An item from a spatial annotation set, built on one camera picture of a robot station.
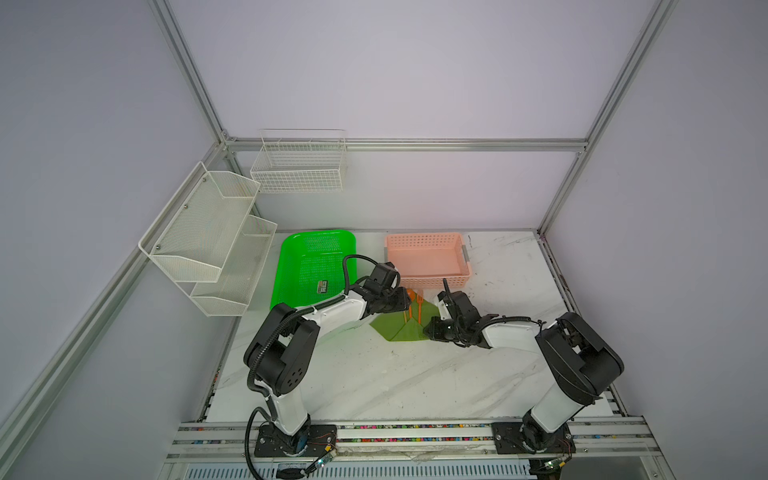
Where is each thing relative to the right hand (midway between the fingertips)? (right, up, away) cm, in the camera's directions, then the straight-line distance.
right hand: (422, 330), depth 92 cm
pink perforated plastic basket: (+3, +22, +23) cm, 32 cm away
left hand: (-5, +9, 0) cm, 10 cm away
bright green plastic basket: (-40, +19, +19) cm, 49 cm away
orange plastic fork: (0, +8, +7) cm, 11 cm away
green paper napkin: (-6, +1, +2) cm, 6 cm away
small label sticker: (-34, +13, +12) cm, 39 cm away
